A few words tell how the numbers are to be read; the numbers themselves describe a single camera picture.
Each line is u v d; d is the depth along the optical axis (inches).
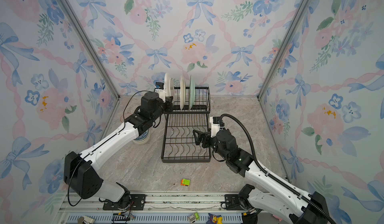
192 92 28.9
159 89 25.8
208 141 25.1
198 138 25.2
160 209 28.8
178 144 36.7
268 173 18.5
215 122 24.5
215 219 26.6
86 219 26.7
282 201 17.2
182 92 30.0
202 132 25.2
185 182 30.8
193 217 26.6
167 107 27.5
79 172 16.0
